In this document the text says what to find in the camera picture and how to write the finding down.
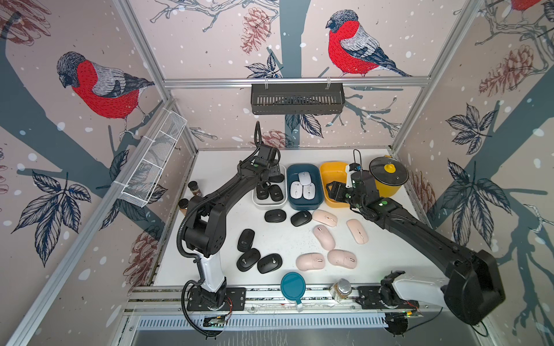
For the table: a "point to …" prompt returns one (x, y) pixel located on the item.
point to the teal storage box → (302, 204)
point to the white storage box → (268, 204)
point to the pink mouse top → (324, 218)
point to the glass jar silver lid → (340, 290)
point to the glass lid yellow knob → (389, 171)
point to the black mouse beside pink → (301, 218)
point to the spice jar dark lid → (195, 189)
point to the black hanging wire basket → (297, 99)
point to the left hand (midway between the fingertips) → (273, 162)
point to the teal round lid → (293, 286)
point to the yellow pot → (387, 191)
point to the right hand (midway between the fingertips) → (333, 183)
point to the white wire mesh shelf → (150, 166)
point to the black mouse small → (275, 192)
